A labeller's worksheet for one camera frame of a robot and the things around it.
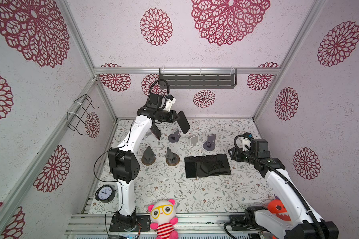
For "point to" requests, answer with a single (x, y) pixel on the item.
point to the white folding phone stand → (194, 141)
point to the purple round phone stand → (210, 144)
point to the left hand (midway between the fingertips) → (177, 119)
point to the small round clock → (105, 194)
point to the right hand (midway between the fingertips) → (235, 149)
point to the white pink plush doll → (163, 217)
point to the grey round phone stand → (174, 138)
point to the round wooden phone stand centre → (172, 159)
